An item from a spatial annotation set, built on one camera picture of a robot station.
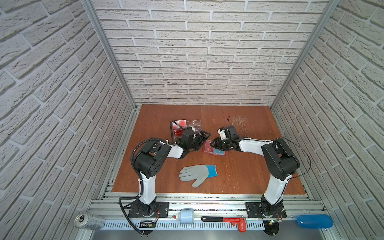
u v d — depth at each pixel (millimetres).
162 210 729
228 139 773
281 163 506
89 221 598
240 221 697
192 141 812
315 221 696
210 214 729
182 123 983
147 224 724
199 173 846
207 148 949
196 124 1014
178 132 955
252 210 736
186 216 648
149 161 516
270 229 710
